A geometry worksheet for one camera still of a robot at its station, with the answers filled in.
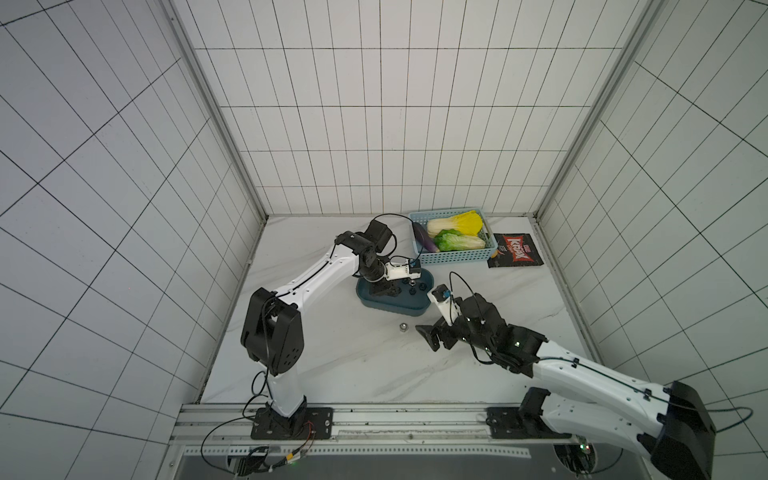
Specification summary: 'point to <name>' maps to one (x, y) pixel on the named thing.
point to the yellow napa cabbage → (468, 222)
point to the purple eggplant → (424, 238)
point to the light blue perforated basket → (426, 257)
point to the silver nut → (403, 327)
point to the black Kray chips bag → (515, 250)
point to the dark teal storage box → (411, 300)
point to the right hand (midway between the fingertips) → (420, 319)
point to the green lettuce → (452, 240)
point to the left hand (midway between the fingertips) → (386, 290)
